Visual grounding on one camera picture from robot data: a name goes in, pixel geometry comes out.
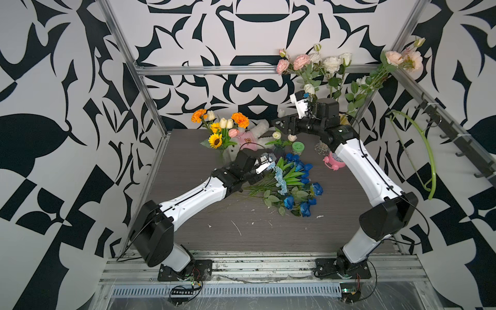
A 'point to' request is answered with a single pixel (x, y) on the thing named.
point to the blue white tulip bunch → (278, 139)
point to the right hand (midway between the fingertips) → (278, 116)
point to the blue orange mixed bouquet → (221, 130)
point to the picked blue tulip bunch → (289, 172)
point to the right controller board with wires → (351, 292)
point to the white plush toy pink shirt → (248, 137)
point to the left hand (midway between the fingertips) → (257, 159)
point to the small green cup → (298, 147)
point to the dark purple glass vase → (279, 151)
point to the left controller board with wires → (179, 294)
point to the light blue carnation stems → (278, 176)
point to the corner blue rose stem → (287, 203)
